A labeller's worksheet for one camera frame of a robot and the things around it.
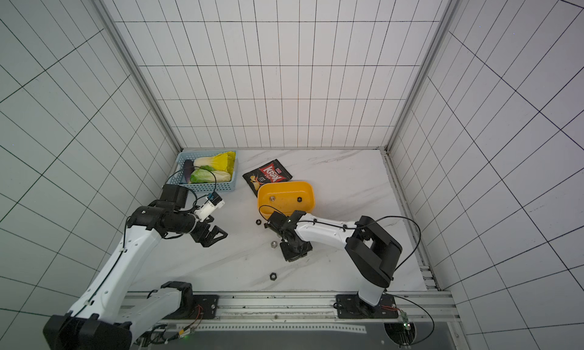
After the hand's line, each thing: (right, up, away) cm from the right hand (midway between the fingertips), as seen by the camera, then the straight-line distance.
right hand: (288, 259), depth 83 cm
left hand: (-25, +13, -8) cm, 30 cm away
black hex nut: (+4, +20, +18) cm, 27 cm away
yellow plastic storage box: (-2, +21, +18) cm, 27 cm away
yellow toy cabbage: (-31, +36, +21) cm, 52 cm away
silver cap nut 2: (-6, +4, +5) cm, 8 cm away
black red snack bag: (-9, +32, +27) cm, 43 cm away
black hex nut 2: (-13, +11, +10) cm, 20 cm away
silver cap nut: (-8, +20, +16) cm, 27 cm away
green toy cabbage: (-37, +31, +16) cm, 51 cm away
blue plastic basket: (-53, +30, +20) cm, 64 cm away
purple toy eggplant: (-49, +34, +25) cm, 65 cm away
